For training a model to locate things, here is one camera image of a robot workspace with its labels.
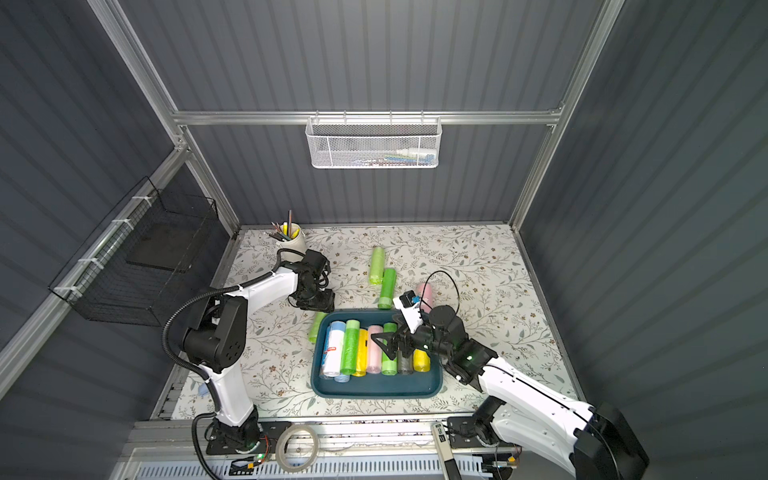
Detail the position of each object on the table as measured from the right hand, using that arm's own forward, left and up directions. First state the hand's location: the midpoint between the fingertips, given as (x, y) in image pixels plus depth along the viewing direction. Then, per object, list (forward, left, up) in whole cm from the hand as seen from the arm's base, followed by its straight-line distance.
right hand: (388, 326), depth 74 cm
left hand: (+13, +20, -15) cm, 28 cm away
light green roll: (+5, +23, -14) cm, 27 cm away
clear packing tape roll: (-24, +25, -14) cm, 38 cm away
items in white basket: (+50, -4, +17) cm, 53 cm away
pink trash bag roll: (-2, +4, -13) cm, 14 cm away
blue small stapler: (-12, +50, -15) cm, 54 cm away
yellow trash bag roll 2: (-4, -9, -14) cm, 17 cm away
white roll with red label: (-3, +15, -10) cm, 18 cm away
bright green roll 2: (+20, +1, -15) cm, 25 cm away
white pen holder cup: (+36, +33, -9) cm, 50 cm away
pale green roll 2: (+31, +5, -15) cm, 34 cm away
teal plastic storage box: (-8, -10, -18) cm, 22 cm away
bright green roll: (-2, +10, -10) cm, 15 cm away
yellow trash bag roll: (-1, +8, -14) cm, 16 cm away
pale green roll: (-5, 0, -14) cm, 15 cm away
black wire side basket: (+9, +63, +11) cm, 64 cm away
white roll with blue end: (-8, +13, -14) cm, 21 cm away
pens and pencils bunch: (+40, +38, -7) cm, 55 cm away
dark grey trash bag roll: (-5, -5, -15) cm, 16 cm away
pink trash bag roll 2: (+1, -9, +13) cm, 16 cm away
